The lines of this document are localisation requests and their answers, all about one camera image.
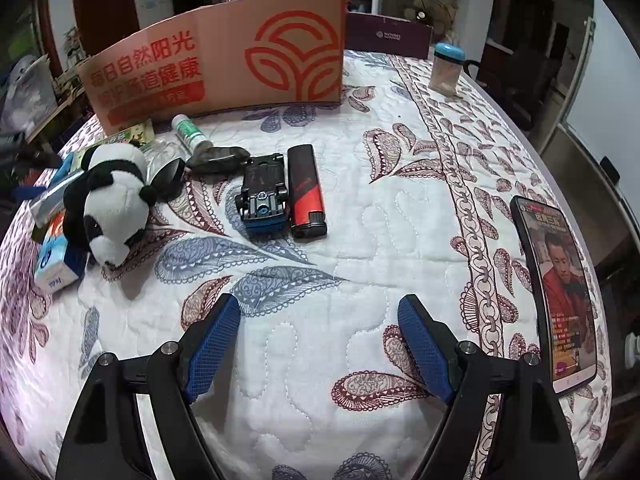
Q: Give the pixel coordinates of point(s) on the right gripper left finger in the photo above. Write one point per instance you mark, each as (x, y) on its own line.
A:
(104, 438)

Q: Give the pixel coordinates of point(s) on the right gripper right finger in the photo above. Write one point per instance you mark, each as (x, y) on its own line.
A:
(502, 416)

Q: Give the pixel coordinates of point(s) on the green white glue stick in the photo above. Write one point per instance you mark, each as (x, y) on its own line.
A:
(190, 135)

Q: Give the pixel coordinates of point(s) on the clear storage bin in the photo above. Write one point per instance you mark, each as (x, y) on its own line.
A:
(30, 98)

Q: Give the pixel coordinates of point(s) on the panda plush toy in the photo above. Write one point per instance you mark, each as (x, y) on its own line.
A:
(108, 205)

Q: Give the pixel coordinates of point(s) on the Vinda tissue pack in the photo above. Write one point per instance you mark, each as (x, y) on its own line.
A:
(59, 265)

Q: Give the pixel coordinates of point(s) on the green seaweed snack packet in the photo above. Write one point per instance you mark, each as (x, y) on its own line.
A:
(141, 134)

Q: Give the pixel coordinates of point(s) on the black computer mouse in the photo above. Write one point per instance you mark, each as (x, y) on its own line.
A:
(168, 180)

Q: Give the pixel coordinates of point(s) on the smartphone showing video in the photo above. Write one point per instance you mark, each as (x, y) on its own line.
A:
(564, 308)

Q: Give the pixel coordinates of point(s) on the red black lighter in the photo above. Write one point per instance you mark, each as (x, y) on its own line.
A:
(307, 214)

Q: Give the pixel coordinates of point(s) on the printed cardboard box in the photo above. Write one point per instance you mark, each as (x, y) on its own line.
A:
(241, 53)

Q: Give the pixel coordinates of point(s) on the blue lid toothpick jar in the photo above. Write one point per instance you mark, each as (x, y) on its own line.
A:
(448, 62)

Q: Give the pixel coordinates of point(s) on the dark purple box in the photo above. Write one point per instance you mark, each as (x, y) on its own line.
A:
(383, 34)

